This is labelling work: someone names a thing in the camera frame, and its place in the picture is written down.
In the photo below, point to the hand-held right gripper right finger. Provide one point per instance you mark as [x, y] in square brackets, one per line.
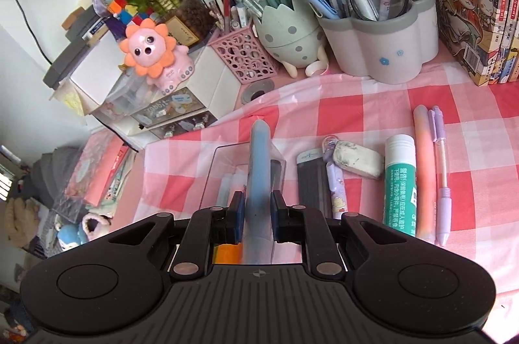
[275, 218]

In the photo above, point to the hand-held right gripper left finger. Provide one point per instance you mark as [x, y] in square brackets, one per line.
[240, 218]

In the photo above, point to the pale blue marker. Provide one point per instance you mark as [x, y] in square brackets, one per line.
[259, 173]

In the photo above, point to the grey pencil lead case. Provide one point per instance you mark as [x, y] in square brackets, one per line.
[314, 177]

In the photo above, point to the clear plastic organizer box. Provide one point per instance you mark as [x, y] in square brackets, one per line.
[219, 165]

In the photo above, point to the purple dome-top pen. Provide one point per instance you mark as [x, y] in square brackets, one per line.
[335, 185]

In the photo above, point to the white eraser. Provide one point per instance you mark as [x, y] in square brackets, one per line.
[359, 160]

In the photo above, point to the green white glue stick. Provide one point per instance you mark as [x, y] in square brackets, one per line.
[399, 181]

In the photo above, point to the pink orange marker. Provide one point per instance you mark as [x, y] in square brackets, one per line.
[425, 165]

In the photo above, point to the purple mechanical pencil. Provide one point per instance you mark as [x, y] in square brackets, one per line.
[442, 173]

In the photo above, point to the grey desk grommet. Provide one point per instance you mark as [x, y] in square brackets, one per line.
[257, 91]

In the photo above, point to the pink checkered tablecloth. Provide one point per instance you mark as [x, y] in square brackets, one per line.
[365, 108]

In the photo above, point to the white drawer organizer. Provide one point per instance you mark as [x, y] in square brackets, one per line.
[211, 76]

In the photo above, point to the white plush toy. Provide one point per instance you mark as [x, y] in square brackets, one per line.
[95, 226]

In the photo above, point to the pink notebook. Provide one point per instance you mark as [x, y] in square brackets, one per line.
[101, 169]

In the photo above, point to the small white tape roll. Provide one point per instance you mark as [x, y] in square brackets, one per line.
[316, 68]

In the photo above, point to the pink lattice pen holder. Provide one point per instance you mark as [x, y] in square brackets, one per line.
[243, 56]

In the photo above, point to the clear lidded storage box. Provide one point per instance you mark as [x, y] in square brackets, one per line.
[129, 94]

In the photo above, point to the blue plush toy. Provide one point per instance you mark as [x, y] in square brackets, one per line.
[71, 238]

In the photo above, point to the egg-shaped pen holder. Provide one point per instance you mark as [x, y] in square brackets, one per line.
[288, 39]

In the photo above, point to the pink lion toy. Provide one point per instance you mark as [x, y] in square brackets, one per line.
[150, 48]

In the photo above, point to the grey cloth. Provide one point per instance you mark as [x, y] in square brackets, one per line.
[48, 173]

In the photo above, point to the grey white flower pen holder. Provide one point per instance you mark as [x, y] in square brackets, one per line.
[389, 48]

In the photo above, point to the clear box with brown filling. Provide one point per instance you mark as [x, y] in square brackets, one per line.
[190, 17]

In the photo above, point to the white cardboard box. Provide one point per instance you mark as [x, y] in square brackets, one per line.
[93, 68]

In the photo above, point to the bundle of red black pens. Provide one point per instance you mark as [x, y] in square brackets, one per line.
[227, 3]

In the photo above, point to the beige plush toy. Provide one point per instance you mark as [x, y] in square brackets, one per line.
[22, 222]

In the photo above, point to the colourful puzzle cube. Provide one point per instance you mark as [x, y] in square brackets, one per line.
[129, 13]

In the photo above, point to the dark grey case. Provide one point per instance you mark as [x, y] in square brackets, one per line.
[87, 25]
[67, 62]

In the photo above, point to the pink cartoon cover book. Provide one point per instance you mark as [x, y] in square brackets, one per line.
[510, 23]
[466, 3]

